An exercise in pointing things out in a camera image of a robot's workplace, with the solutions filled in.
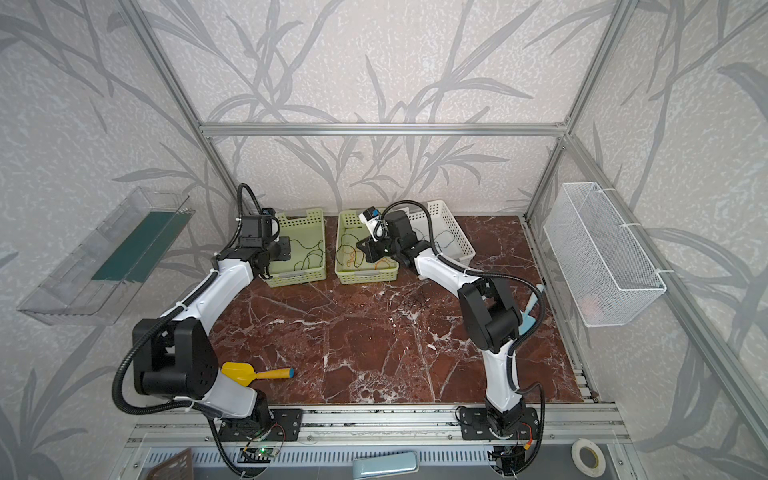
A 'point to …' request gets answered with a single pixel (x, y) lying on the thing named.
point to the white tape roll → (575, 452)
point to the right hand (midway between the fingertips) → (359, 235)
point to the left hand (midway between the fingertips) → (283, 233)
